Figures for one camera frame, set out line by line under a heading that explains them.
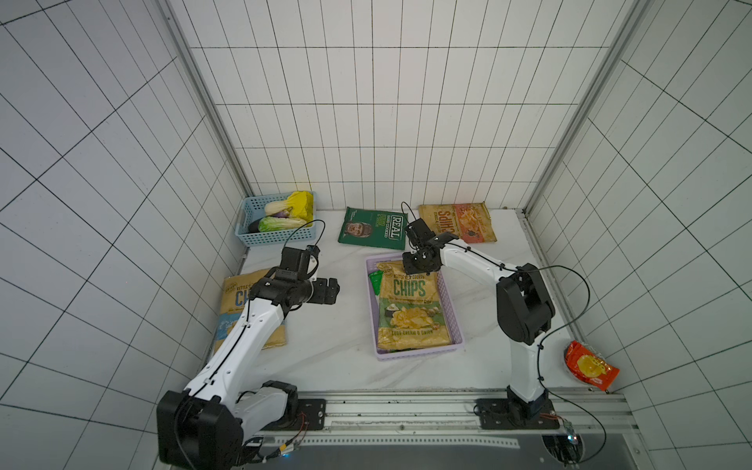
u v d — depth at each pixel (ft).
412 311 2.90
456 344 2.64
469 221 3.84
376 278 3.07
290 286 1.78
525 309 1.69
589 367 2.49
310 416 2.38
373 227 3.74
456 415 2.44
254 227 3.58
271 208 3.74
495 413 2.36
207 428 1.23
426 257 2.29
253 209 3.86
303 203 3.60
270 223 3.43
